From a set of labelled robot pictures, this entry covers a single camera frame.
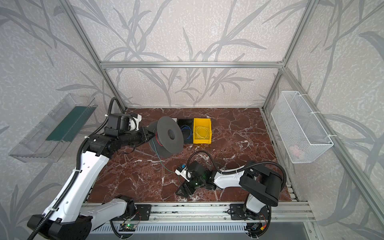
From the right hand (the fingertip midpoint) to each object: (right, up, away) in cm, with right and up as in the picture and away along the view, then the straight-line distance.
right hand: (179, 184), depth 79 cm
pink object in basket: (+59, +19, -7) cm, 62 cm away
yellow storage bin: (+12, +27, +25) cm, 39 cm away
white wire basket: (+54, +27, -19) cm, 63 cm away
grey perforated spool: (-4, +27, -7) cm, 28 cm away
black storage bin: (+2, +27, +21) cm, 34 cm away
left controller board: (-24, -17, -8) cm, 30 cm away
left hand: (-9, +30, -9) cm, 33 cm away
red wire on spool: (-10, +25, -7) cm, 28 cm away
